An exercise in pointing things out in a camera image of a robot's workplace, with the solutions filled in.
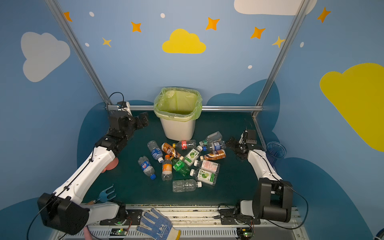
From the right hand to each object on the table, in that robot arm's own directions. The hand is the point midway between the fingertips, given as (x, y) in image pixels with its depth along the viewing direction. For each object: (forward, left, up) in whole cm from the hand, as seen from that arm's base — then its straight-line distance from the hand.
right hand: (232, 145), depth 89 cm
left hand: (+2, +51, +21) cm, 55 cm away
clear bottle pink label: (-11, +14, -7) cm, 19 cm away
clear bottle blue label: (-4, +47, -6) cm, 47 cm away
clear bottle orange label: (-14, +38, -6) cm, 41 cm away
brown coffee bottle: (-2, +39, -7) cm, 40 cm away
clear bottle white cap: (-24, +25, -5) cm, 35 cm away
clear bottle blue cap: (-15, +50, -7) cm, 52 cm away
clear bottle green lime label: (-17, +16, -8) cm, 25 cm away
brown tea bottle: (-3, +8, -7) cm, 11 cm away
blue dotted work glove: (-43, +40, -10) cm, 59 cm away
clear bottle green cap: (+12, +9, -9) cm, 17 cm away
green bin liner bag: (+28, +36, +6) cm, 46 cm away
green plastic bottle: (-11, +31, -9) cm, 34 cm away
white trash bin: (+9, +34, 0) cm, 35 cm away
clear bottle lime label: (-4, +24, -7) cm, 26 cm away
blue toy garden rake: (-31, +71, -9) cm, 78 cm away
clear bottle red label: (+2, +29, -5) cm, 29 cm away
